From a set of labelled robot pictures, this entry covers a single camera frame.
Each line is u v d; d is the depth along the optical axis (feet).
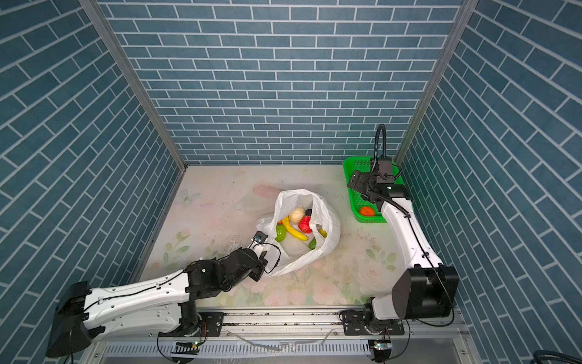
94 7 2.28
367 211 3.17
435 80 2.89
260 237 2.14
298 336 2.38
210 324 2.40
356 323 2.42
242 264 1.78
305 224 3.00
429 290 1.35
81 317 1.32
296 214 3.12
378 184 1.99
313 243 2.93
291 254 2.83
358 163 3.94
